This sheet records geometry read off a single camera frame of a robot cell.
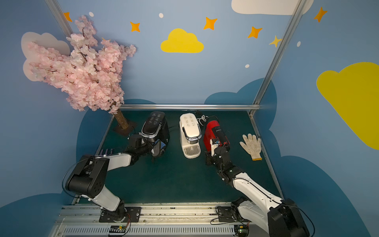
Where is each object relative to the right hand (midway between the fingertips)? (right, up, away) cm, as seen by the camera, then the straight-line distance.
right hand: (209, 150), depth 86 cm
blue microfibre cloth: (-30, +2, +11) cm, 32 cm away
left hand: (-35, +5, +10) cm, 37 cm away
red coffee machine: (+2, +16, +6) cm, 17 cm away
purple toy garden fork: (-67, -4, +10) cm, 68 cm away
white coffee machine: (-11, +10, -5) cm, 16 cm away
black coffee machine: (-31, +12, -4) cm, 33 cm away
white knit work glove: (+32, 0, +16) cm, 36 cm away
